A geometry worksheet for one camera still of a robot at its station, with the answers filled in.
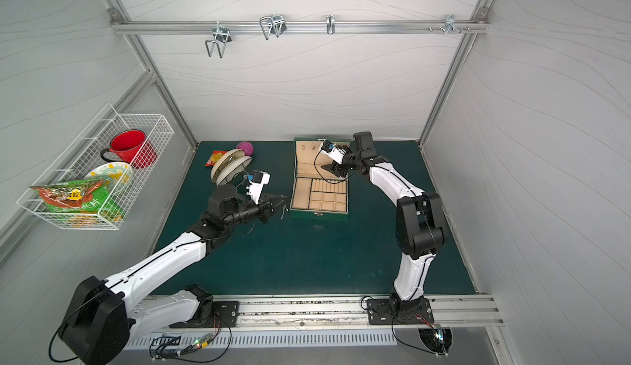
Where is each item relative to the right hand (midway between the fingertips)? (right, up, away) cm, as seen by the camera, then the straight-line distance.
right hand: (328, 154), depth 91 cm
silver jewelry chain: (-15, -18, -15) cm, 27 cm away
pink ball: (-37, +4, +20) cm, 42 cm away
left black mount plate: (-32, -49, -18) cm, 62 cm away
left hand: (-13, -15, -17) cm, 26 cm away
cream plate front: (-34, -4, -1) cm, 34 cm away
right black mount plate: (+19, -44, -26) cm, 54 cm away
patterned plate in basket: (-60, -7, -24) cm, 65 cm away
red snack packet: (-53, 0, +23) cm, 58 cm away
